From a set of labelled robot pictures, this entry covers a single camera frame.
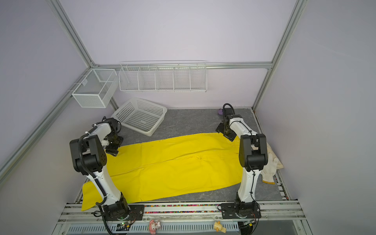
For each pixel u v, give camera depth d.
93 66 0.92
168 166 0.89
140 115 1.16
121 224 0.72
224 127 0.86
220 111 1.20
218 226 0.67
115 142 0.83
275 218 0.73
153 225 0.68
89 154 0.53
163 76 0.99
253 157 0.53
